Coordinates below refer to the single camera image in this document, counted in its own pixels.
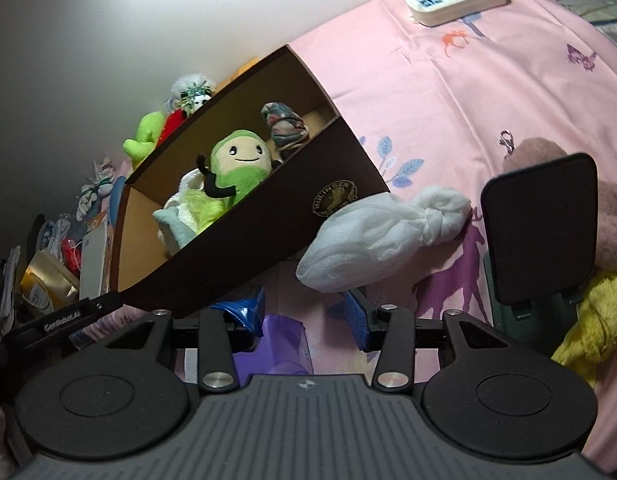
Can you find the white book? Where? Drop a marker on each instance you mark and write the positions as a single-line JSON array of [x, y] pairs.
[[93, 260]]

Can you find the pink-brown plush bear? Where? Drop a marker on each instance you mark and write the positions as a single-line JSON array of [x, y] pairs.
[[538, 152]]

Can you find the blue and white packet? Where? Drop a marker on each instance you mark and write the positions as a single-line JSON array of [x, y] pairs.
[[53, 232]]

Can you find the mint green plush pouch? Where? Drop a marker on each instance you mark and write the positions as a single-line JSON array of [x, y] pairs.
[[176, 227]]

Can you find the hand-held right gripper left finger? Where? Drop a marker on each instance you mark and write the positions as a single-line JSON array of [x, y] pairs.
[[248, 312]]

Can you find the white fluffy panda toy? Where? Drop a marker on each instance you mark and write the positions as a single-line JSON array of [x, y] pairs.
[[188, 87]]

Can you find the teal patterned knotted cloth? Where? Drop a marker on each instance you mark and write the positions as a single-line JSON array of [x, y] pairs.
[[286, 125]]

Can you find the stack of papers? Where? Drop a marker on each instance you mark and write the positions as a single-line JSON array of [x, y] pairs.
[[8, 285]]

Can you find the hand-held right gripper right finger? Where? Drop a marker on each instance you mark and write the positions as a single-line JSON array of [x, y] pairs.
[[358, 320]]

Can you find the white knotted cloth bundle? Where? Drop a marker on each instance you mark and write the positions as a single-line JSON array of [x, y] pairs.
[[368, 240]]

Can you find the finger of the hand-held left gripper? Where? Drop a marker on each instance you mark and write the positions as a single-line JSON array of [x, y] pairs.
[[53, 324]]

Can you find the orange packet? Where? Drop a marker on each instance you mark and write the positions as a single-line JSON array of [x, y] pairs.
[[96, 222]]

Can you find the yellow towel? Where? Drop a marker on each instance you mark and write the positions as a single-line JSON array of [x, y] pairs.
[[598, 320]]

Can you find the pink printed bedsheet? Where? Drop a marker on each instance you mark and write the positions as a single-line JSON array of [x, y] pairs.
[[438, 110]]

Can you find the purple tissue pack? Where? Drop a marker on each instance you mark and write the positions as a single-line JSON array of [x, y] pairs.
[[283, 345]]

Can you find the gold paper bag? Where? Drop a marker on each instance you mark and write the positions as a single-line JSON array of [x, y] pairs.
[[43, 280]]

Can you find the blue glasses case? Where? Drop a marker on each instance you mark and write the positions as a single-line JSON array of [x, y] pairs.
[[117, 200]]

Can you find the red plush toy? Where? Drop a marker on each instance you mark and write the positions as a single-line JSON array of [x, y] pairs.
[[172, 122]]

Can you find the white mesh cloth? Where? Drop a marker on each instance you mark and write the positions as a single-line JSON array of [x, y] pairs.
[[188, 182]]

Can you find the black folding phone stand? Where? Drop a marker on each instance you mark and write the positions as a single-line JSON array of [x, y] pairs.
[[538, 230]]

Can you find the black curved object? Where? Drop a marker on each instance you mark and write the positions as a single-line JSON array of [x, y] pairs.
[[36, 232]]

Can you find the lime green plush toy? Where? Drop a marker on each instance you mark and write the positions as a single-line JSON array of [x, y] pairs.
[[143, 135]]

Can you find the green smiling plush toy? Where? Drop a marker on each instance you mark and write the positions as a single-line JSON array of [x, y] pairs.
[[238, 152]]

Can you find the brown cardboard box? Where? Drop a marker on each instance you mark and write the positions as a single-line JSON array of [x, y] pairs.
[[288, 220]]

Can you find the yellow book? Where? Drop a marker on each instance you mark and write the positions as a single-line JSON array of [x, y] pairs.
[[246, 67]]

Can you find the pale checked blanket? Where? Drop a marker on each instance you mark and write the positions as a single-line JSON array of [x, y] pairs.
[[603, 15]]

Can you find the red mesh pouch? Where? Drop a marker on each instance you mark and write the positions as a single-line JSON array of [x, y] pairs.
[[71, 255]]

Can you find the lime fluffy cloth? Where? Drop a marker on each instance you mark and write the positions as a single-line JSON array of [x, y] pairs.
[[206, 210]]

